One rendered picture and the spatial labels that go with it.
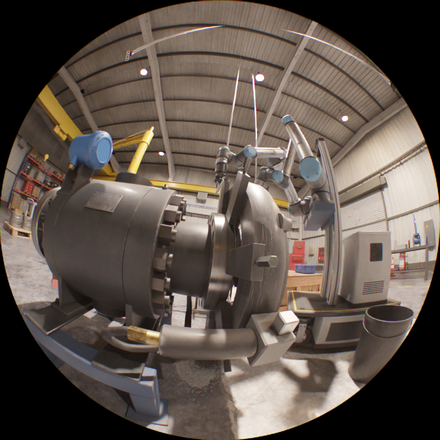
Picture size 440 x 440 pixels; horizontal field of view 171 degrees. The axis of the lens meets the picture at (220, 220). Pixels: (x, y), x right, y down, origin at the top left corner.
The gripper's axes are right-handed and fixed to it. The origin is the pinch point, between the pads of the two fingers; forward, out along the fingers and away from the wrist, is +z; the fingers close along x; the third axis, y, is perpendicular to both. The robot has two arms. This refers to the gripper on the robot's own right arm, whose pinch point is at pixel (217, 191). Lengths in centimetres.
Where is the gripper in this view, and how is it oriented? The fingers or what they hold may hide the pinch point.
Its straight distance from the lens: 97.7
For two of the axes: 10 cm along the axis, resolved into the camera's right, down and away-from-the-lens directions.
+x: 9.4, 1.9, 2.6
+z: -1.1, 9.5, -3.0
